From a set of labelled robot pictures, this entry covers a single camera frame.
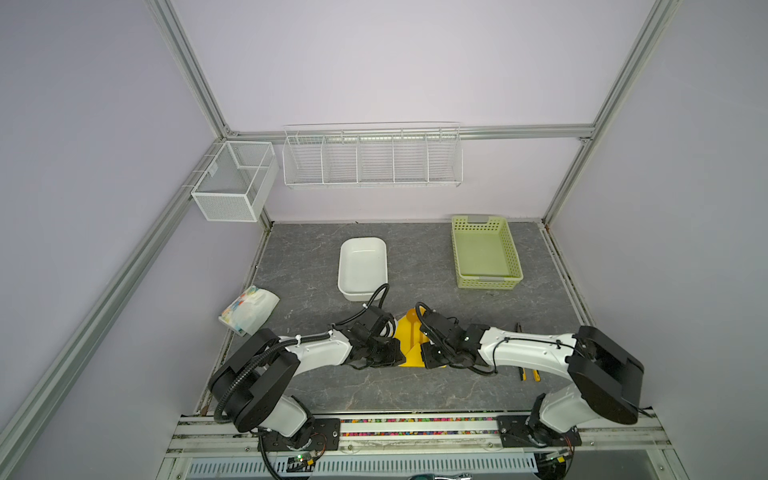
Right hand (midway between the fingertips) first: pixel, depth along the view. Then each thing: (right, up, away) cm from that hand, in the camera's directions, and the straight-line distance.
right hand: (423, 358), depth 85 cm
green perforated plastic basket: (+25, +30, +25) cm, 46 cm away
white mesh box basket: (-62, +54, +14) cm, 83 cm away
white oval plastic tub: (-20, +25, +20) cm, 38 cm away
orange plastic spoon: (-3, +10, +9) cm, 14 cm away
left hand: (-6, -1, -1) cm, 6 cm away
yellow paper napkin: (-3, +1, 0) cm, 3 cm away
